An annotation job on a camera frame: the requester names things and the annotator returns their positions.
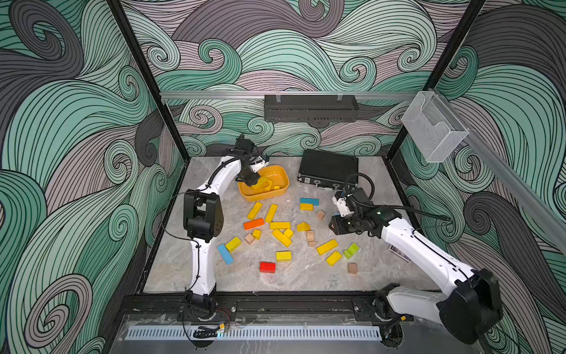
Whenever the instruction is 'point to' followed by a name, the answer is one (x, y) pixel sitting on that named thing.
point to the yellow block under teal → (306, 206)
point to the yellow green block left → (233, 244)
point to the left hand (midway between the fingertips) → (251, 175)
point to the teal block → (309, 200)
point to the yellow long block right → (327, 246)
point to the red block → (267, 267)
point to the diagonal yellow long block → (281, 237)
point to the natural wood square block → (320, 214)
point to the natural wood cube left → (249, 238)
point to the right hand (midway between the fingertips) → (332, 225)
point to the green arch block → (352, 250)
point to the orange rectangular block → (253, 223)
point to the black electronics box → (328, 170)
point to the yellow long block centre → (271, 212)
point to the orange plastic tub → (273, 181)
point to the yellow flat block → (280, 226)
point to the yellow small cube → (288, 232)
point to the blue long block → (225, 254)
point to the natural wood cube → (352, 268)
